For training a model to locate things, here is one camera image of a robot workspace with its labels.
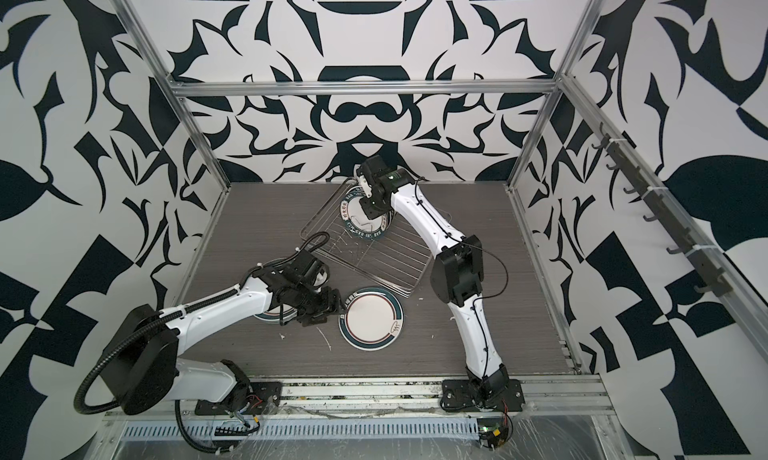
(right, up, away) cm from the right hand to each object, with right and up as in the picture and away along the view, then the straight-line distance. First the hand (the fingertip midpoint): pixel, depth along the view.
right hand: (375, 203), depth 92 cm
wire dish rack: (+7, -18, +4) cm, 20 cm away
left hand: (-9, -29, -11) cm, 32 cm away
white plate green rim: (-7, -5, +7) cm, 11 cm away
